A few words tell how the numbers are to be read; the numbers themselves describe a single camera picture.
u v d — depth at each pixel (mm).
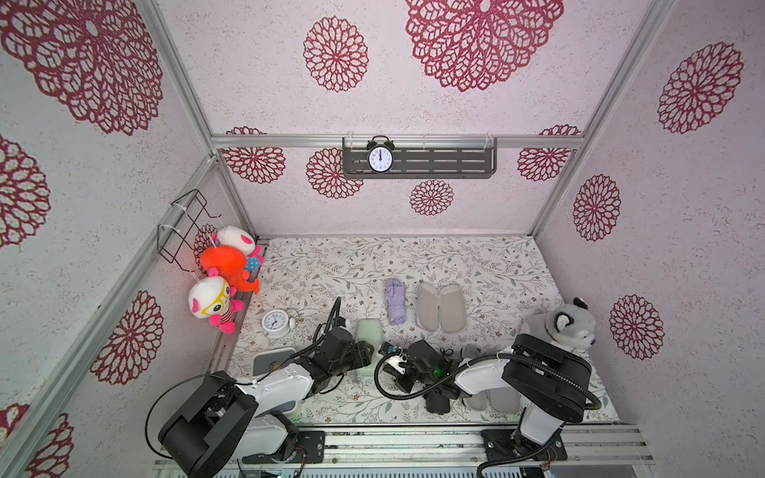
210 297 797
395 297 982
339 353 692
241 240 944
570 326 744
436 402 788
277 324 922
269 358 837
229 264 875
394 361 766
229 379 473
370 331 930
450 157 947
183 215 780
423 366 692
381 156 898
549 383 466
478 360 592
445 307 999
